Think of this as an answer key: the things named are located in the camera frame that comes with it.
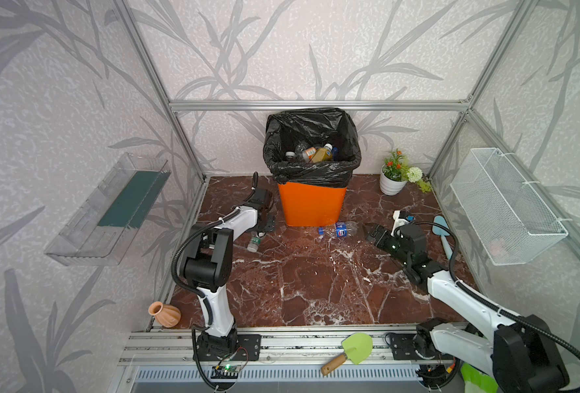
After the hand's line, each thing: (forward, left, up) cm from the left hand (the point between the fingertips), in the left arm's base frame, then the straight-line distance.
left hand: (266, 218), depth 99 cm
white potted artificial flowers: (+20, -56, +7) cm, 60 cm away
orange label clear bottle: (+15, -17, +22) cm, 32 cm away
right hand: (-8, -40, +11) cm, 42 cm away
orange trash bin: (+1, -19, +9) cm, 20 cm away
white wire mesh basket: (-22, -69, +31) cm, 79 cm away
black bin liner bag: (+22, -9, +28) cm, 36 cm away
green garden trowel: (-45, -33, -4) cm, 56 cm away
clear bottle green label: (+21, -10, +16) cm, 28 cm away
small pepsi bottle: (-5, -31, 0) cm, 31 cm away
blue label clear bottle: (-11, +4, -2) cm, 12 cm away
